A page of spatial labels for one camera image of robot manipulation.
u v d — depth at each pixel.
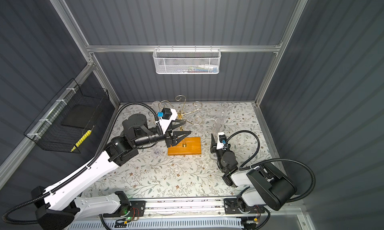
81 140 0.68
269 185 0.44
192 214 0.73
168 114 0.48
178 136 0.53
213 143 0.75
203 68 0.91
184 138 0.57
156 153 0.93
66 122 0.72
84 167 0.42
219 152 0.74
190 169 0.87
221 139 0.68
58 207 0.39
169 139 0.51
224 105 1.20
